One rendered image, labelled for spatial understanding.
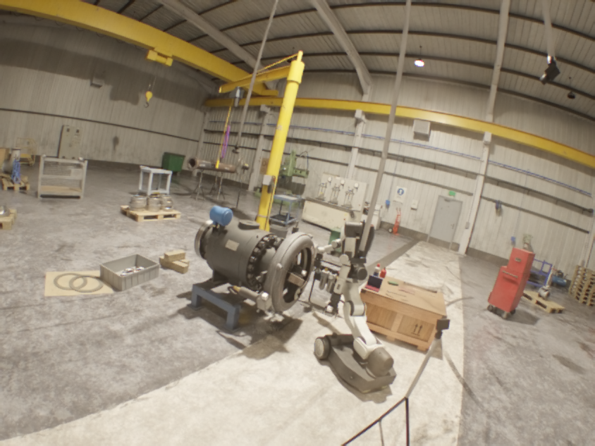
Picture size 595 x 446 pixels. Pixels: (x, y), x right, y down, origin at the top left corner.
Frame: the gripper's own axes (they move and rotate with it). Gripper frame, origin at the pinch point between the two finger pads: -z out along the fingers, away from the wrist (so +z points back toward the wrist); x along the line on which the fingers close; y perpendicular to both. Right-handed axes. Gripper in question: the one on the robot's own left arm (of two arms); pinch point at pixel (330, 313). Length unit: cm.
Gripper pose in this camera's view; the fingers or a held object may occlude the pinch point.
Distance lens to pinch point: 242.6
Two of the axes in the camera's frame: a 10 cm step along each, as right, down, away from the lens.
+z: 3.0, -9.5, 0.3
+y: -3.0, -1.2, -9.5
